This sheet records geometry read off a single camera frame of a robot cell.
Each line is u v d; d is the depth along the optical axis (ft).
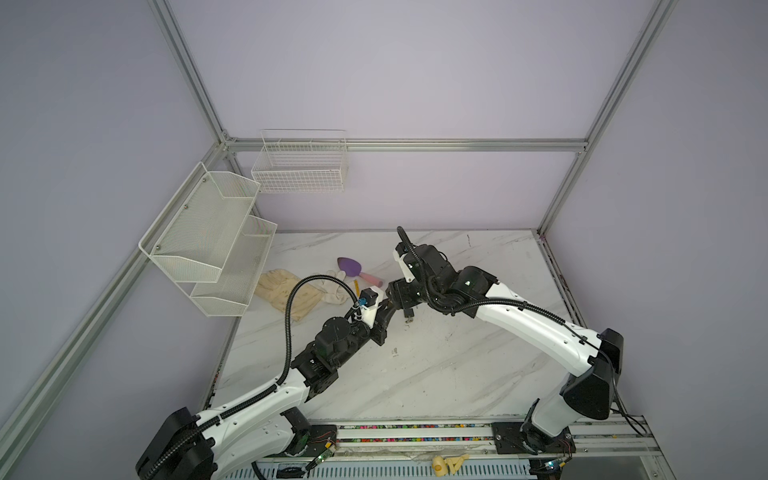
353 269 3.55
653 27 2.30
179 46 2.36
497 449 2.40
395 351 2.90
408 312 3.14
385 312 2.32
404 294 2.12
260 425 1.57
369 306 2.04
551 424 1.96
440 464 2.25
